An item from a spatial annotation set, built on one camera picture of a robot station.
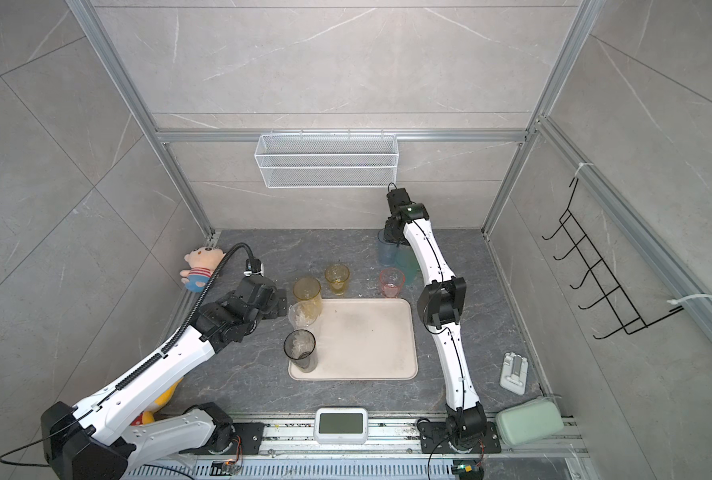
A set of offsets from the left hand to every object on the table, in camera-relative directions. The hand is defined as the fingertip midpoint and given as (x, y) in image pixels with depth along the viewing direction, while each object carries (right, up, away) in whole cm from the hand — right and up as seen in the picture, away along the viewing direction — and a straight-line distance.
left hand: (267, 289), depth 78 cm
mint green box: (+68, -33, -4) cm, 76 cm away
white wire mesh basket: (+13, +42, +22) cm, 49 cm away
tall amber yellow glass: (+9, -1, +10) cm, 13 cm away
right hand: (+37, +17, +23) cm, 47 cm away
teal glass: (+42, +7, +30) cm, 52 cm away
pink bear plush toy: (-30, +7, +23) cm, 39 cm away
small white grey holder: (+69, -24, +4) cm, 73 cm away
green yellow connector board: (+51, -42, -8) cm, 67 cm away
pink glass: (+36, +1, +22) cm, 42 cm away
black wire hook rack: (+82, -1, -14) cm, 83 cm away
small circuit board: (-8, -42, -8) cm, 43 cm away
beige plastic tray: (+26, -17, +14) cm, 34 cm away
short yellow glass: (+17, +3, +20) cm, 26 cm away
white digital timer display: (+20, -33, -6) cm, 39 cm away
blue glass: (+35, +11, +27) cm, 45 cm away
